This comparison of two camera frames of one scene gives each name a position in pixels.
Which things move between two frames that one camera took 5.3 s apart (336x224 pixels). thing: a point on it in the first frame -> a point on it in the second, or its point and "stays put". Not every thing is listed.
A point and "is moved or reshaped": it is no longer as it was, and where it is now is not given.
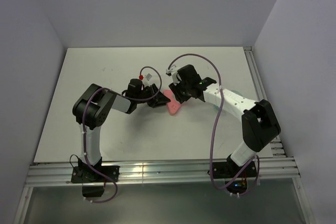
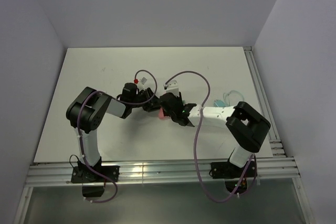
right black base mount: (229, 169) stays put
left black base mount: (82, 173) stays put
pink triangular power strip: (174, 105) is moved or reshaped
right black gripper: (175, 88) -> (179, 98)
